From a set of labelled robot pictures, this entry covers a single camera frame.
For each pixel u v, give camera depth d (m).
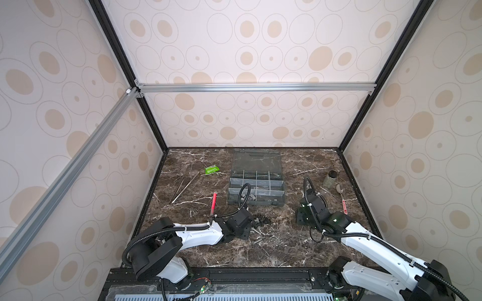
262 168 1.12
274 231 0.87
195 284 0.72
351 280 0.60
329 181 0.99
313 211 0.60
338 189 1.00
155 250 0.43
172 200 0.94
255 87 0.91
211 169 1.09
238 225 0.66
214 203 0.95
